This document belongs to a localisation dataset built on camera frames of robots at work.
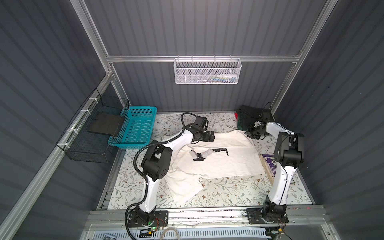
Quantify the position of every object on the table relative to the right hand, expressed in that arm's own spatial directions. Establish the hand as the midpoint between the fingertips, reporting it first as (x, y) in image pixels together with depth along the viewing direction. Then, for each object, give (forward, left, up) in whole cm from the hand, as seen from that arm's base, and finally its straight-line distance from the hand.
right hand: (247, 133), depth 105 cm
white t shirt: (-15, +14, -2) cm, 21 cm away
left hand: (-7, +28, +6) cm, 30 cm away
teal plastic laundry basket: (+4, +81, 0) cm, 81 cm away
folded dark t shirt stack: (+12, -1, +5) cm, 13 cm away
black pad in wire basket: (-13, +83, +27) cm, 88 cm away
